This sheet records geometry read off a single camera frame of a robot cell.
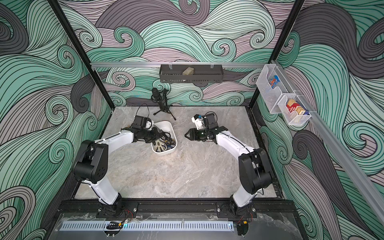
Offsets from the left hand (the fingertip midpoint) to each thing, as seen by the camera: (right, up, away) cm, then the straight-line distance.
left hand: (162, 133), depth 93 cm
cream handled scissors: (-2, -9, +2) cm, 10 cm away
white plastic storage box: (+1, +4, +12) cm, 13 cm away
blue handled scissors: (+4, -7, +2) cm, 9 cm away
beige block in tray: (+17, +39, -2) cm, 43 cm away
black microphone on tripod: (-3, +24, +7) cm, 26 cm away
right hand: (+17, -1, -6) cm, 18 cm away
